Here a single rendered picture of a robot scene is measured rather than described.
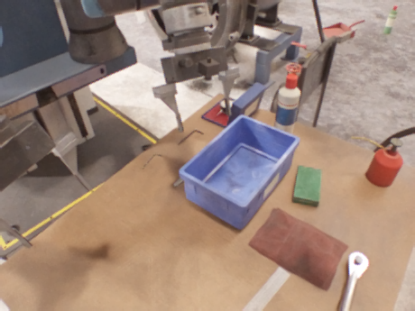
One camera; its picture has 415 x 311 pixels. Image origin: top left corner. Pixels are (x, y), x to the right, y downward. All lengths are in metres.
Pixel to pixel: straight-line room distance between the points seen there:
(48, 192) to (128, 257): 0.53
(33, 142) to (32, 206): 0.74
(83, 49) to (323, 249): 0.88
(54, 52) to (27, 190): 0.50
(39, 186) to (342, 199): 1.03
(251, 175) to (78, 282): 0.54
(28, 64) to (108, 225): 0.58
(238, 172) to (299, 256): 0.31
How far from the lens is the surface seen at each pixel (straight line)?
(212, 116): 1.17
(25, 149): 0.52
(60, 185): 1.27
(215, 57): 0.67
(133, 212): 0.90
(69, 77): 1.04
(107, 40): 1.06
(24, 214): 1.23
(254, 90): 1.11
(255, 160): 1.00
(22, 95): 1.01
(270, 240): 0.82
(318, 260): 0.81
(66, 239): 0.91
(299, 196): 0.89
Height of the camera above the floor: 1.17
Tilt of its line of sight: 43 degrees down
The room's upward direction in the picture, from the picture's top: 2 degrees counter-clockwise
